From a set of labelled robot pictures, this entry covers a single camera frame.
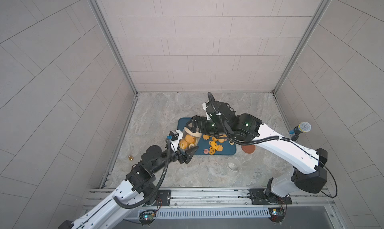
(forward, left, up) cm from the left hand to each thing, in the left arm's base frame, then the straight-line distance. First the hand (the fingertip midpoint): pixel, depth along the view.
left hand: (194, 142), depth 67 cm
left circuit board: (-26, +20, -19) cm, 38 cm away
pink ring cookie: (+4, -7, -22) cm, 23 cm away
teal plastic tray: (+8, -13, -19) cm, 25 cm away
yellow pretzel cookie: (+4, -10, -21) cm, 23 cm away
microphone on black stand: (+8, -53, +1) cm, 54 cm away
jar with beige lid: (-1, +2, +5) cm, 5 cm away
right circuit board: (-25, -39, -22) cm, 51 cm away
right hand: (+3, +1, +7) cm, 7 cm away
